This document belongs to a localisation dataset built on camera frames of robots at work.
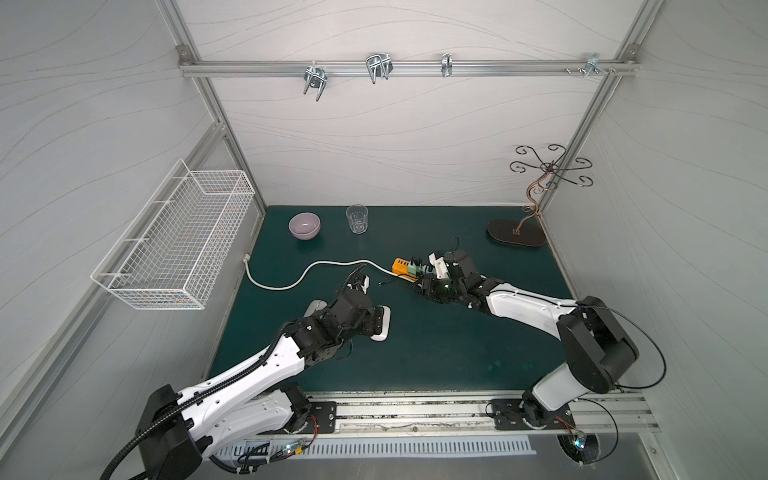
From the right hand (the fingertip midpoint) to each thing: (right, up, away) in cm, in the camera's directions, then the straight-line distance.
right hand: (412, 286), depth 87 cm
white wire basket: (-58, +12, -18) cm, 62 cm away
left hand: (-11, -5, -10) cm, 15 cm away
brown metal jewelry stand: (+46, +17, +24) cm, 55 cm away
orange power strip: (-3, +4, +14) cm, 15 cm away
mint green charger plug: (0, +4, +8) cm, 9 cm away
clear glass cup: (-19, +22, +27) cm, 40 cm away
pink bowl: (-39, +19, +24) cm, 49 cm away
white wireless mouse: (-8, -10, +1) cm, 13 cm away
